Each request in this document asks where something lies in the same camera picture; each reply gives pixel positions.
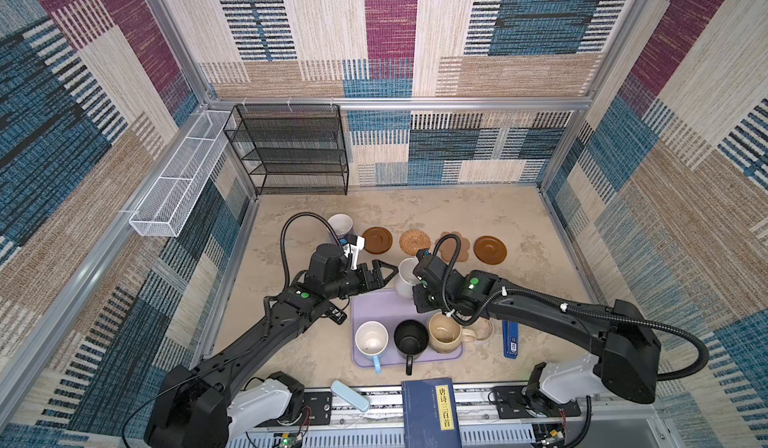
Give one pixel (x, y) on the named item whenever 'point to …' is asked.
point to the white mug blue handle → (372, 338)
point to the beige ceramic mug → (447, 334)
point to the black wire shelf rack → (291, 148)
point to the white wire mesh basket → (160, 211)
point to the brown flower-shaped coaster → (448, 247)
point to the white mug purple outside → (342, 224)
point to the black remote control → (337, 315)
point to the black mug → (411, 337)
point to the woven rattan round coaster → (414, 240)
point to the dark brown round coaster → (490, 250)
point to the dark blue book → (430, 415)
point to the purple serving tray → (387, 308)
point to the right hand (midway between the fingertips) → (419, 299)
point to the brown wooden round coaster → (377, 240)
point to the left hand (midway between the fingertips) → (389, 270)
